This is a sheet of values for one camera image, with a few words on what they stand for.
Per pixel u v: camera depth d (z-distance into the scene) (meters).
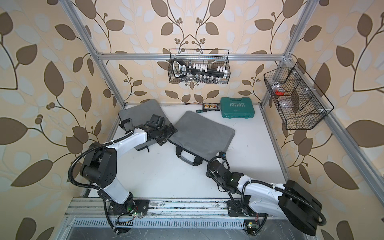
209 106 1.18
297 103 0.79
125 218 0.73
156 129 0.74
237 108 1.12
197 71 0.83
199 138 0.96
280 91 0.81
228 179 0.64
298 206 0.42
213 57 0.91
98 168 0.46
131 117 1.08
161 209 0.75
